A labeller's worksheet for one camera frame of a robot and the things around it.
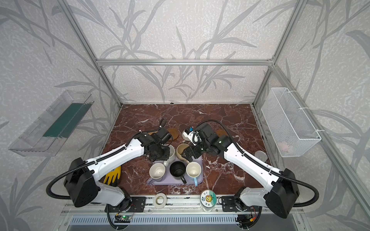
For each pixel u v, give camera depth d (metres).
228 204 0.73
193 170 0.83
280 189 0.38
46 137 0.63
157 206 0.74
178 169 0.84
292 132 0.61
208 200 0.68
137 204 0.73
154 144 0.58
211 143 0.57
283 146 0.73
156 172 0.83
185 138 0.99
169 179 0.81
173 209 0.73
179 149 0.86
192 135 0.66
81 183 0.40
